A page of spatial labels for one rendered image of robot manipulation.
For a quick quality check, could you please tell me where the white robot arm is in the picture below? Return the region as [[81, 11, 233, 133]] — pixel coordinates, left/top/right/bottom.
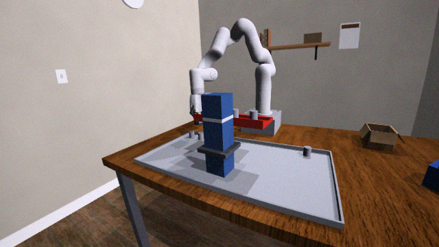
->
[[189, 19, 276, 116]]

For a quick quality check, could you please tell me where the blue open bin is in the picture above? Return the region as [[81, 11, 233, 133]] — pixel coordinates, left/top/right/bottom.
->
[[421, 160, 439, 192]]

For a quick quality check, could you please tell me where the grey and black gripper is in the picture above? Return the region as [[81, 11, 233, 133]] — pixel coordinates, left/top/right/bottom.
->
[[190, 94, 202, 125]]

